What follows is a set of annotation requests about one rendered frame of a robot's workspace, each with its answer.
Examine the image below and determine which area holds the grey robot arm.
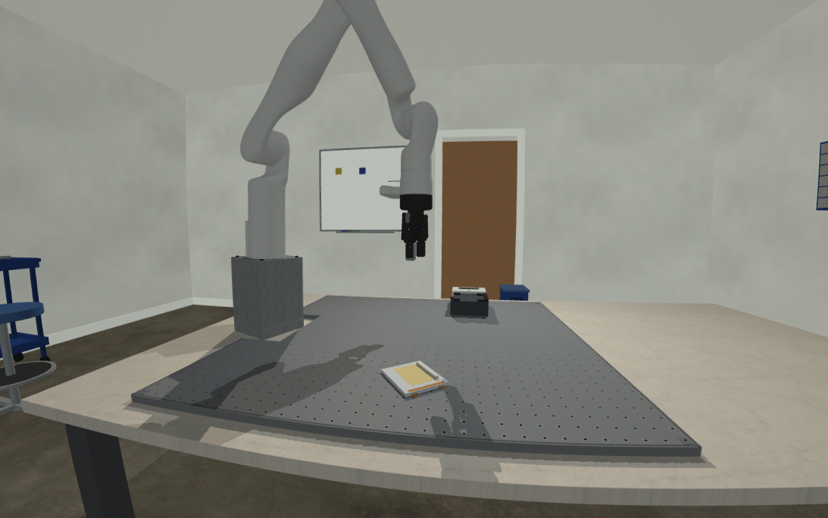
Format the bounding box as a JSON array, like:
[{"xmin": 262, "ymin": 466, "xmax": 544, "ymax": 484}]
[{"xmin": 240, "ymin": 0, "xmax": 438, "ymax": 259}]

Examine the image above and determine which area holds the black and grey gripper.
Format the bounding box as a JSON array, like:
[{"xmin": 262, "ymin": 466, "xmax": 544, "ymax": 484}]
[{"xmin": 400, "ymin": 194, "xmax": 433, "ymax": 261}]

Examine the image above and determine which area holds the grey and white cassette dock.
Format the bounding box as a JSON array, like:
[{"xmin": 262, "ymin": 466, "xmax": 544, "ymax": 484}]
[{"xmin": 450, "ymin": 287, "xmax": 489, "ymax": 317}]

